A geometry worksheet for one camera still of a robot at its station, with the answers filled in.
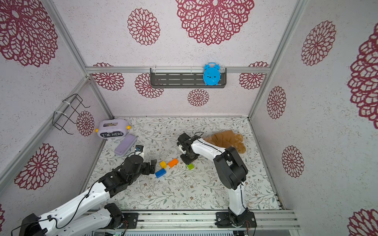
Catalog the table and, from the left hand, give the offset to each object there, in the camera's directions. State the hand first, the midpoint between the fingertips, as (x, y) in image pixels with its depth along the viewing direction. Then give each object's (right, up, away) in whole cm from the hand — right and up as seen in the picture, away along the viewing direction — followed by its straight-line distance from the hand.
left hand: (148, 160), depth 80 cm
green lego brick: (+23, -6, +12) cm, 27 cm away
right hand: (+21, -1, +13) cm, 25 cm away
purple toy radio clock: (-31, +18, +22) cm, 42 cm away
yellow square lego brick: (+7, -4, +10) cm, 13 cm away
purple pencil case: (-21, +7, +20) cm, 30 cm away
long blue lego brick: (+5, -9, +9) cm, 14 cm away
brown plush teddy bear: (+47, +11, +14) cm, 51 cm away
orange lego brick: (+12, -4, +14) cm, 19 cm away
